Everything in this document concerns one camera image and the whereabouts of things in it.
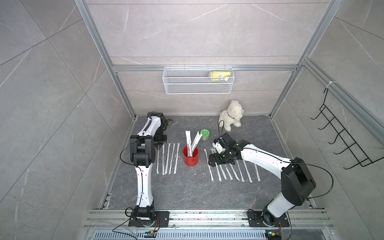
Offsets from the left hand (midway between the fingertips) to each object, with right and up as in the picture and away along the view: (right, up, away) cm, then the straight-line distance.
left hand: (159, 146), depth 97 cm
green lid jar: (+31, +8, +5) cm, 32 cm away
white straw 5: (+11, -3, +3) cm, 12 cm away
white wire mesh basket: (+25, +45, +4) cm, 52 cm away
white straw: (+34, -18, -9) cm, 39 cm away
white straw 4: (+52, -19, -11) cm, 56 cm away
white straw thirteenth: (0, -15, -7) cm, 17 cm away
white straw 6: (+8, -8, -1) cm, 12 cm away
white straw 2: (+45, -18, -9) cm, 49 cm away
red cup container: (+21, -8, -9) cm, 24 cm away
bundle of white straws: (+21, +1, -9) cm, 23 cm away
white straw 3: (+48, -16, -7) cm, 51 cm away
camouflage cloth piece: (+3, +17, +18) cm, 25 cm away
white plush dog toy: (+49, +20, +4) cm, 53 cm away
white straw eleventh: (+5, -8, -1) cm, 10 cm away
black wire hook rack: (+92, +1, -35) cm, 99 cm away
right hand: (+36, -8, -10) cm, 38 cm away
